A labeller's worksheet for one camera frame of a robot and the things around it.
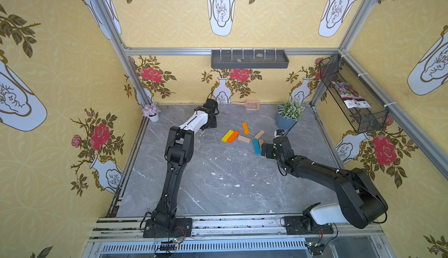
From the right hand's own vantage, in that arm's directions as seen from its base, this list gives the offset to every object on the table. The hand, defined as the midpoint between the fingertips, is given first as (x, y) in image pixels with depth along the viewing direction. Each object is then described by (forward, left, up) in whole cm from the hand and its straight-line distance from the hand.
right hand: (268, 147), depth 92 cm
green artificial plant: (+19, -13, +9) cm, 25 cm away
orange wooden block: (+16, +11, -5) cm, 20 cm away
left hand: (+18, +33, -5) cm, 38 cm away
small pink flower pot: (+19, +68, +5) cm, 70 cm away
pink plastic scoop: (+37, +8, -6) cm, 39 cm away
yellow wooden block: (+10, +23, -5) cm, 25 cm away
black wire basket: (+42, -39, +21) cm, 61 cm away
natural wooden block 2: (+8, +11, -6) cm, 15 cm away
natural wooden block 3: (+7, +2, -6) cm, 9 cm away
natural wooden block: (+13, +3, -7) cm, 14 cm away
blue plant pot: (+15, -10, +2) cm, 18 cm away
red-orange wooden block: (+8, +19, -6) cm, 22 cm away
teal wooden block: (+3, +5, -7) cm, 9 cm away
